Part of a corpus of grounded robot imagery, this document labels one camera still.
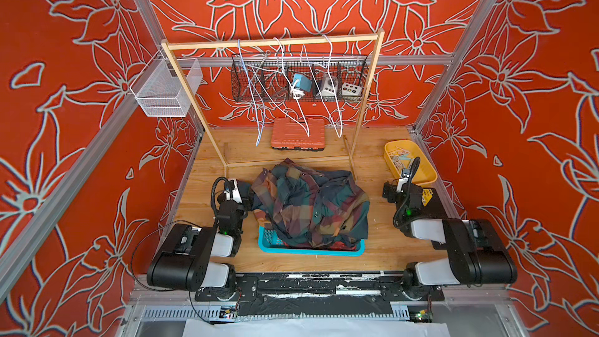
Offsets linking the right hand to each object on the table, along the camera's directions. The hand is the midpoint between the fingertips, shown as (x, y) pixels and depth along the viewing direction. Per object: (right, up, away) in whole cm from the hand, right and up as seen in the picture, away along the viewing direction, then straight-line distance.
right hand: (396, 180), depth 91 cm
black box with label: (+13, -10, -1) cm, 16 cm away
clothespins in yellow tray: (+7, +9, +13) cm, 18 cm away
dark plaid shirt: (-35, -7, -14) cm, 39 cm away
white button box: (-18, +37, +2) cm, 41 cm away
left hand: (-62, -2, -2) cm, 62 cm away
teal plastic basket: (-50, -20, -12) cm, 55 cm away
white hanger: (-27, +32, +1) cm, 41 cm away
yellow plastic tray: (+16, +2, +9) cm, 19 cm away
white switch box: (-27, +38, -1) cm, 46 cm away
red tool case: (-44, +19, +16) cm, 51 cm away
